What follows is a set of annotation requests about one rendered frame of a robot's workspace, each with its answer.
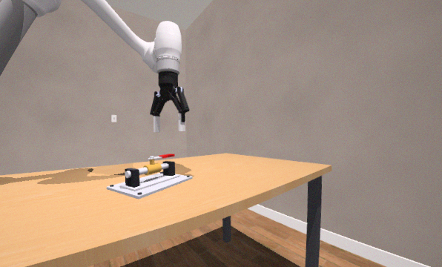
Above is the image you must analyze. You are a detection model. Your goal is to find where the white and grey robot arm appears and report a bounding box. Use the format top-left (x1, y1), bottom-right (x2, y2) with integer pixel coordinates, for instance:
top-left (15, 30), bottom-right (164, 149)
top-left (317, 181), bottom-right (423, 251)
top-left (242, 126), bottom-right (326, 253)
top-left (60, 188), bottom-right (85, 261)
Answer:
top-left (0, 0), bottom-right (182, 75)

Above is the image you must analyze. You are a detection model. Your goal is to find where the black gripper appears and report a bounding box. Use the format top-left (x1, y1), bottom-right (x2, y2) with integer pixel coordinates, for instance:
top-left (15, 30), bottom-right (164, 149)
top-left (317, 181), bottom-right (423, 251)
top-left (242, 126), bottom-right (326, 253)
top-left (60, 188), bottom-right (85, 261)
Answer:
top-left (150, 71), bottom-right (189, 132)

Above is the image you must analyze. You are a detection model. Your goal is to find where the brass ball valve with red lever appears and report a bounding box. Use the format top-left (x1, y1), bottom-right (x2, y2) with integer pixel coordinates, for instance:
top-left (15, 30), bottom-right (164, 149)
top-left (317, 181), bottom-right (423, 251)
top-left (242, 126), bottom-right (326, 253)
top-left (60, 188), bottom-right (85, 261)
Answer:
top-left (119, 154), bottom-right (180, 191)

